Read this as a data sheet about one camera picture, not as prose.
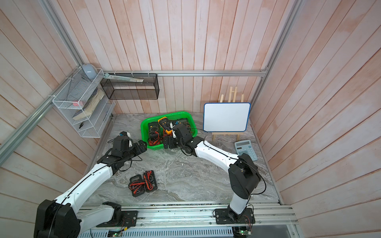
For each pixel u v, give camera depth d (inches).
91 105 31.5
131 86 40.8
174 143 29.1
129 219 28.8
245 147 38.8
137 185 31.4
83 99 30.7
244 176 17.8
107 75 35.7
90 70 32.3
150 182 32.2
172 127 30.2
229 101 35.6
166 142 29.3
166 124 38.6
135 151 29.4
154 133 37.5
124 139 25.1
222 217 28.7
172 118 41.8
